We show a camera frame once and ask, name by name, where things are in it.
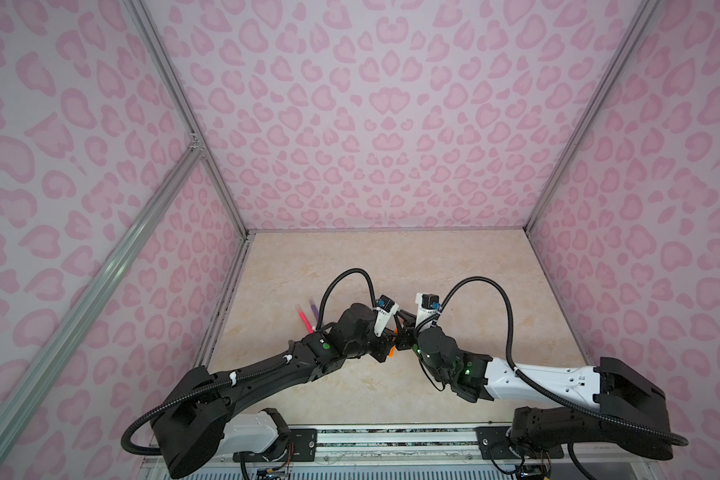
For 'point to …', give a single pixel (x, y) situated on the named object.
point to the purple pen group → (315, 309)
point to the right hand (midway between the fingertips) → (392, 316)
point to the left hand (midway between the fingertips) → (399, 329)
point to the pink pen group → (306, 321)
